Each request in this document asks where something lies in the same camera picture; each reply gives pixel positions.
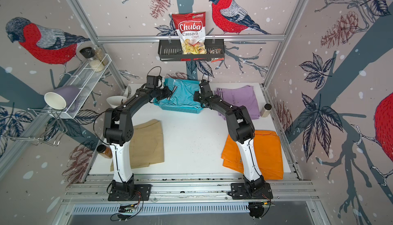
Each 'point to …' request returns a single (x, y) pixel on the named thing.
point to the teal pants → (183, 95)
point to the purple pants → (242, 95)
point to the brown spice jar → (104, 151)
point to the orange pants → (268, 149)
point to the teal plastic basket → (178, 109)
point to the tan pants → (146, 145)
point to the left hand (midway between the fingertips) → (174, 88)
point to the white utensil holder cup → (115, 100)
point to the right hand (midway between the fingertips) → (194, 93)
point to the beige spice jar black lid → (265, 111)
